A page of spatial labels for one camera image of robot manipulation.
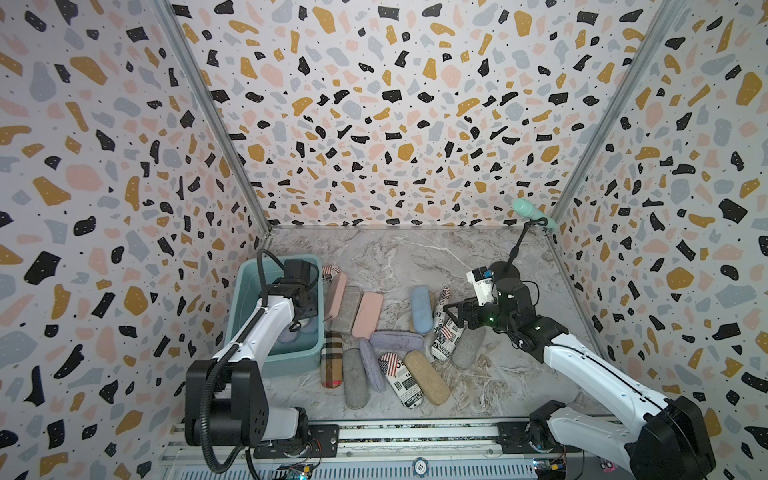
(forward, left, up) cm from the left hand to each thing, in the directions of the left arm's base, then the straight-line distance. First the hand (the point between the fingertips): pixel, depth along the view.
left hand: (307, 307), depth 87 cm
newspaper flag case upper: (-1, -39, -4) cm, 39 cm away
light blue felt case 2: (+1, -34, -4) cm, 34 cm away
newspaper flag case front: (-19, -27, -7) cm, 34 cm away
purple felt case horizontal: (-9, -26, -4) cm, 28 cm away
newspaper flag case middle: (-7, -41, -8) cm, 42 cm away
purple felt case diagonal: (-15, -19, -5) cm, 25 cm away
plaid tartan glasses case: (-13, -8, -6) cm, 16 cm away
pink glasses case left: (+9, -8, -4) cm, 13 cm away
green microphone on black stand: (+16, -66, +20) cm, 71 cm away
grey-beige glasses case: (-1, -10, -7) cm, 12 cm away
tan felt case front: (-22, -37, -8) cm, 44 cm away
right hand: (-4, -44, +7) cm, 44 cm away
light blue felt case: (-6, +6, -5) cm, 10 cm away
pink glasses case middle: (+2, -17, -8) cm, 19 cm away
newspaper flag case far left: (+17, -2, -6) cm, 19 cm away
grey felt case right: (-10, -47, -8) cm, 49 cm away
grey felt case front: (-20, -15, -6) cm, 26 cm away
